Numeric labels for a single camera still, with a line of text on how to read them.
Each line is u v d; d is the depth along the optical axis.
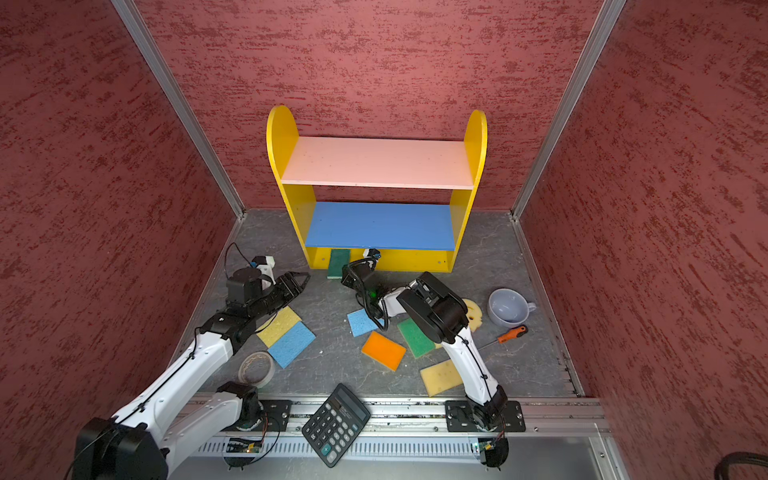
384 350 0.85
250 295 0.63
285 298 0.72
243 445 0.72
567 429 0.73
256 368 0.82
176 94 0.85
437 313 0.58
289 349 0.84
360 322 0.90
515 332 0.87
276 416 0.73
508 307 0.93
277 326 0.71
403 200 1.20
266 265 0.75
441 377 0.79
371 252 0.92
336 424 0.71
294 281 0.73
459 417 0.74
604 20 0.72
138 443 0.38
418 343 0.85
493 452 0.71
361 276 0.78
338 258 1.04
